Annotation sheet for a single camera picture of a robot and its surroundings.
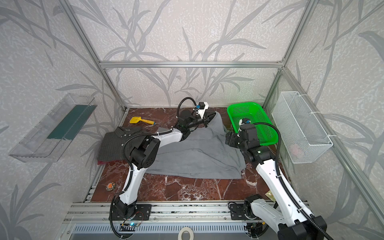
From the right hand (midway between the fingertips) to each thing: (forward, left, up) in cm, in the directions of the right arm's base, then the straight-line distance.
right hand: (231, 131), depth 78 cm
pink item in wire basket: (-11, -31, -2) cm, 32 cm away
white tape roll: (-41, +23, -22) cm, 52 cm away
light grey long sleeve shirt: (-2, +14, -22) cm, 26 cm away
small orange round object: (-22, +67, -22) cm, 74 cm away
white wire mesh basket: (-11, -27, +11) cm, 31 cm away
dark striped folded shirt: (+2, +70, -18) cm, 72 cm away
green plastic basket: (+31, -25, -20) cm, 45 cm away
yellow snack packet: (-26, -20, -22) cm, 40 cm away
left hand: (+14, +6, +2) cm, 15 cm away
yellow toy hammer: (+26, +67, -22) cm, 75 cm away
